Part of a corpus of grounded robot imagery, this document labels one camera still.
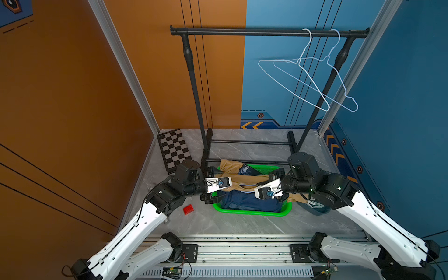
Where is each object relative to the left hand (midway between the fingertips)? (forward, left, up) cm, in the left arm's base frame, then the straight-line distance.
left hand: (222, 177), depth 70 cm
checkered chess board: (+31, +32, -21) cm, 49 cm away
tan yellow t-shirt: (-1, -8, -2) cm, 9 cm away
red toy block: (-5, +17, -24) cm, 30 cm away
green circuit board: (-29, +19, -27) cm, 44 cm away
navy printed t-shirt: (-3, -10, -16) cm, 19 cm away
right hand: (-3, -14, +5) cm, 16 cm away
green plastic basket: (-6, -29, -17) cm, 34 cm away
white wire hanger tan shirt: (-3, -11, -1) cm, 11 cm away
